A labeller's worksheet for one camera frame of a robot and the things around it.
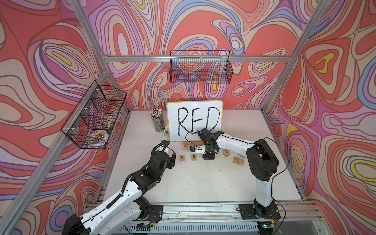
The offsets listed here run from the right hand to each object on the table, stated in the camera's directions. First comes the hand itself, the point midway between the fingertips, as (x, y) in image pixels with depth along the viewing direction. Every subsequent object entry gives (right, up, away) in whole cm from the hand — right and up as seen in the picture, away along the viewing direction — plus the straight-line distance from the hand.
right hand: (208, 156), depth 93 cm
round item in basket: (-59, +15, -20) cm, 64 cm away
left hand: (-23, +6, -14) cm, 27 cm away
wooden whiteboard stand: (-10, +10, -10) cm, 18 cm away
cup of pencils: (-33, +26, +1) cm, 42 cm away
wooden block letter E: (-9, 0, -2) cm, 10 cm away
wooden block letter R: (-17, -1, -2) cm, 17 cm away
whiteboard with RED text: (-14, +24, -4) cm, 29 cm away
